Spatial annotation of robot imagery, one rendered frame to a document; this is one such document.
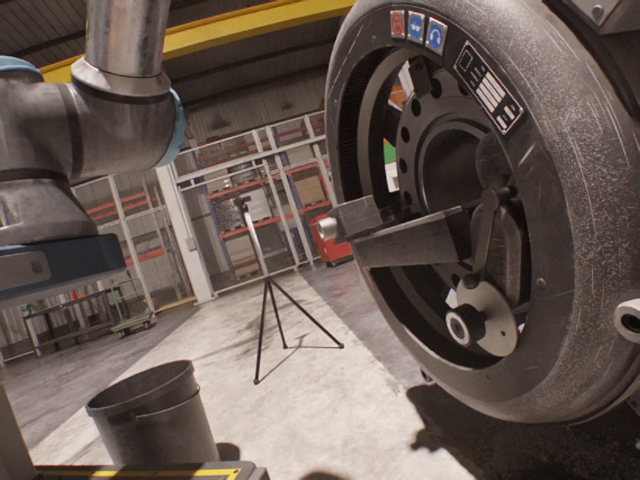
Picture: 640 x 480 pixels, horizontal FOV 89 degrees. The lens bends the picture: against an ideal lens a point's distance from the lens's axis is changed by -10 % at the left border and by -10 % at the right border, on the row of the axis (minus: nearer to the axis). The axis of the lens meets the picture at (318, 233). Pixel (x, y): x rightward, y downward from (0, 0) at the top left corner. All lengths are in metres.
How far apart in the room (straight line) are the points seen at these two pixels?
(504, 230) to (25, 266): 0.55
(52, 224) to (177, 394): 0.67
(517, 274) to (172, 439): 0.92
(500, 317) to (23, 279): 0.57
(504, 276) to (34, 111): 0.64
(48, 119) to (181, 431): 0.82
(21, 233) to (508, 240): 0.57
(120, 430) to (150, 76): 0.84
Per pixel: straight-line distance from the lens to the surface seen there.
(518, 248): 0.45
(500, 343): 0.51
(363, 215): 0.71
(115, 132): 0.63
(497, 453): 1.01
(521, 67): 0.38
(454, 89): 0.65
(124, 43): 0.60
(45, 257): 0.53
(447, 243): 0.50
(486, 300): 0.50
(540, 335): 0.46
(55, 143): 0.61
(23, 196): 0.56
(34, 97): 0.62
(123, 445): 1.13
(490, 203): 0.42
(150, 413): 1.07
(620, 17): 0.38
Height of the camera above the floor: 0.62
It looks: level
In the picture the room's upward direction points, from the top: 18 degrees counter-clockwise
